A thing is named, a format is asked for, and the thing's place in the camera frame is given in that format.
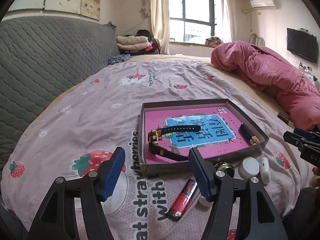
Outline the cream curtain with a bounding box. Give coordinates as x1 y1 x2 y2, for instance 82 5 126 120
140 0 170 54
221 0 237 43

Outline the white earbuds case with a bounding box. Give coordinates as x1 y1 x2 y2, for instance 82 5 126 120
260 157 271 185

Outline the red pink duvet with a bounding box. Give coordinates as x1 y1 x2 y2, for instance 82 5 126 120
210 41 319 131

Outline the black gold lipstick on bed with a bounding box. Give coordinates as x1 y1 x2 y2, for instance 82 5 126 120
277 112 295 128

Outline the black and yellow wristwatch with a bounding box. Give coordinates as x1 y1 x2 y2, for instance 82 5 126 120
148 125 201 162

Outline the stack of folded clothes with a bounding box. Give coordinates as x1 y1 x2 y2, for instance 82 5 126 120
116 30 160 56

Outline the window with dark frame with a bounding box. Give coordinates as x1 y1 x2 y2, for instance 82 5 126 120
169 0 216 44

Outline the white air conditioner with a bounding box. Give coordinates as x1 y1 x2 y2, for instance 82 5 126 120
250 0 275 8

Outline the white round jar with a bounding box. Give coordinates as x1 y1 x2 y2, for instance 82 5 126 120
239 157 260 179

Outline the grey quilted headboard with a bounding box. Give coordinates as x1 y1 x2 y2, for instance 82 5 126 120
1 16 119 166

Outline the black wall television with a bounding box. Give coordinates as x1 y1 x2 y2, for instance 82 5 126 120
287 28 319 63

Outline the black gold lipstick in tray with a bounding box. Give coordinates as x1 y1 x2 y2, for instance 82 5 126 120
238 123 260 145

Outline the dark patterned cloth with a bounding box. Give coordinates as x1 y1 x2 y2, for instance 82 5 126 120
108 54 131 65

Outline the cream curtain right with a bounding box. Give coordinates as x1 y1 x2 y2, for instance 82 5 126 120
221 0 237 43

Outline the red black lighter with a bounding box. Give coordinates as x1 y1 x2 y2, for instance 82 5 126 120
167 179 198 220

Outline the cream curtain left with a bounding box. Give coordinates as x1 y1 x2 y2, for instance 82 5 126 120
140 0 170 54

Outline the grey cardboard tray box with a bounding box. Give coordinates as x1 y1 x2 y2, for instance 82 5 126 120
138 99 268 175

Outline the floral bundle on windowsill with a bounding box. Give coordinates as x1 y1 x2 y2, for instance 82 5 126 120
205 36 223 48

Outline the pink strawberry bed sheet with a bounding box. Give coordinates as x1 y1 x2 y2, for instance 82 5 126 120
1 62 311 239

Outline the person's right hand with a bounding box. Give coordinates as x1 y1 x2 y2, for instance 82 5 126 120
310 167 320 187

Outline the pink and blue book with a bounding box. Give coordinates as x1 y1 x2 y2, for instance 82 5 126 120
144 105 250 164

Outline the brass door knob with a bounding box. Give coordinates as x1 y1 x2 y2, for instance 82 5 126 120
214 161 235 178

